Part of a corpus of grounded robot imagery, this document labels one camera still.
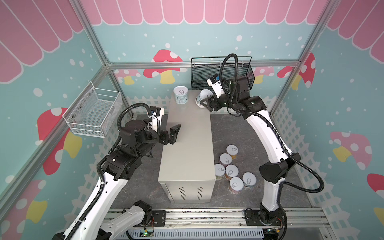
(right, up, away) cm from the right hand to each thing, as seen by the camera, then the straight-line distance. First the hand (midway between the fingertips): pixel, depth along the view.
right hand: (206, 97), depth 72 cm
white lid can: (+13, -33, +18) cm, 40 cm away
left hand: (-16, -14, -9) cm, 23 cm away
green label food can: (+8, -40, +13) cm, 43 cm away
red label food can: (+15, -39, +13) cm, 44 cm away
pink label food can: (+16, -45, +8) cm, 49 cm away
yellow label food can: (+18, -29, +22) cm, 41 cm away
